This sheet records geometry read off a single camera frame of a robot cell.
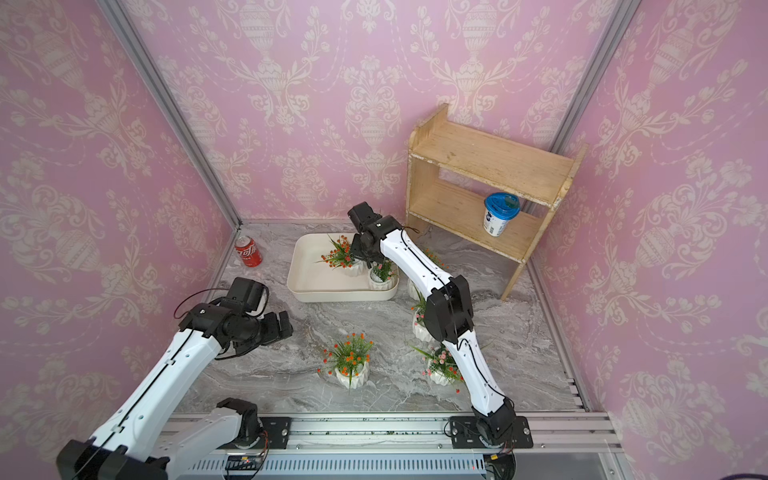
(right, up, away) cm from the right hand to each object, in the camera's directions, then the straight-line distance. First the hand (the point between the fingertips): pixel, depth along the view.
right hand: (359, 253), depth 94 cm
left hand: (-19, -21, -16) cm, 33 cm away
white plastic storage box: (-19, -10, +12) cm, 24 cm away
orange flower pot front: (0, -25, -23) cm, 34 cm away
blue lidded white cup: (+40, +13, -12) cm, 44 cm away
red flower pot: (-5, -1, -6) cm, 8 cm away
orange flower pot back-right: (+15, -6, -30) cm, 33 cm away
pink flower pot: (+7, -7, +1) cm, 10 cm away
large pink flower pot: (+22, -27, -22) cm, 41 cm away
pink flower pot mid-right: (+18, -19, -10) cm, 28 cm away
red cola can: (-38, +1, +7) cm, 39 cm away
